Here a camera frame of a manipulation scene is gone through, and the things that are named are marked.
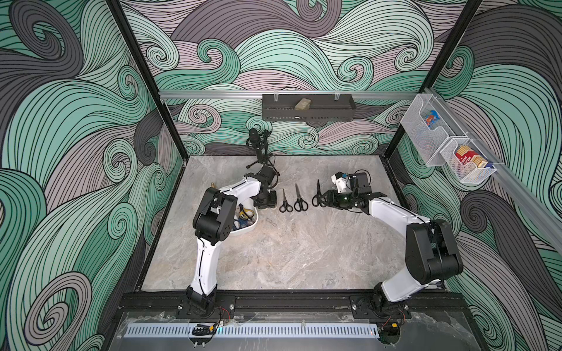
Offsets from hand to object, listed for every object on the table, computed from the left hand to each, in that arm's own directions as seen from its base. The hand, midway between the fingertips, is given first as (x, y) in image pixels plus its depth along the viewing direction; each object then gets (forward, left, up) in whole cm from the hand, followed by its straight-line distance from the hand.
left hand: (272, 203), depth 99 cm
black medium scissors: (0, -13, -2) cm, 13 cm away
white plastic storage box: (-1, +11, 0) cm, 11 cm away
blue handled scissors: (-10, +12, 0) cm, 16 cm away
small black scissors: (0, -6, -2) cm, 6 cm away
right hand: (-3, -22, +8) cm, 24 cm away
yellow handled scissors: (-6, +12, 0) cm, 13 cm away
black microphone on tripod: (+21, +6, +19) cm, 29 cm away
